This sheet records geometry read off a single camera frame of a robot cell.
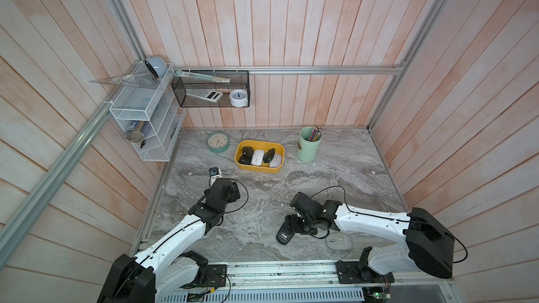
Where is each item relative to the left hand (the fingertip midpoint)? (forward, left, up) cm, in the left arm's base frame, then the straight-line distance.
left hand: (227, 188), depth 86 cm
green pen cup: (+21, -36, +5) cm, 42 cm away
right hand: (-14, -26, -6) cm, 30 cm away
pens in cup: (+24, -39, +8) cm, 47 cm away
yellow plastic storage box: (+29, -14, -6) cm, 33 cm away
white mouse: (+21, -12, -6) cm, 25 cm away
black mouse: (-17, -24, -6) cm, 30 cm away
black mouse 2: (+21, -6, -5) cm, 22 cm away
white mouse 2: (+19, -22, -7) cm, 30 cm away
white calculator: (+40, +11, +18) cm, 45 cm away
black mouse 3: (+21, -18, -5) cm, 28 cm away
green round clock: (+31, +9, -6) cm, 33 cm away
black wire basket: (+48, -3, +21) cm, 52 cm away
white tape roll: (+35, -4, +20) cm, 40 cm away
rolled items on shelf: (+12, +32, +23) cm, 41 cm away
